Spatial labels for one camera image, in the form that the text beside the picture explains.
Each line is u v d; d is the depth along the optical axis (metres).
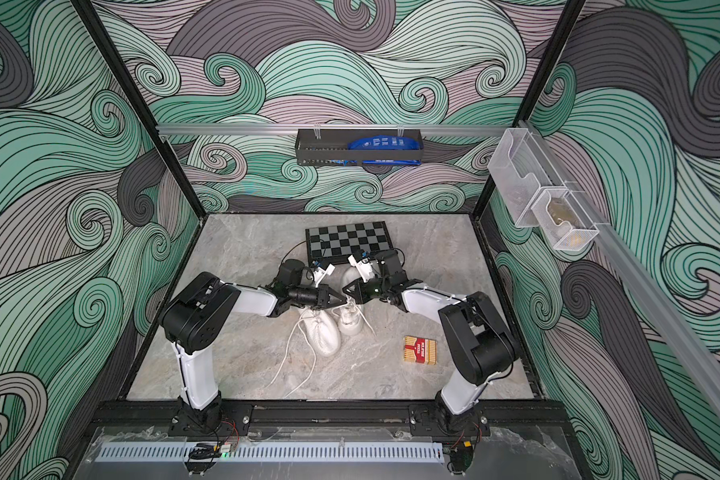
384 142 0.92
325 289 0.83
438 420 0.67
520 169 0.78
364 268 0.81
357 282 0.84
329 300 0.85
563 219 0.66
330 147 0.95
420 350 0.83
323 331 0.87
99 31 0.74
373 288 0.79
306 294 0.83
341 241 1.07
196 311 0.56
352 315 0.87
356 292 0.83
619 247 0.58
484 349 0.46
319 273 0.88
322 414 0.76
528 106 0.88
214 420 0.65
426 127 0.95
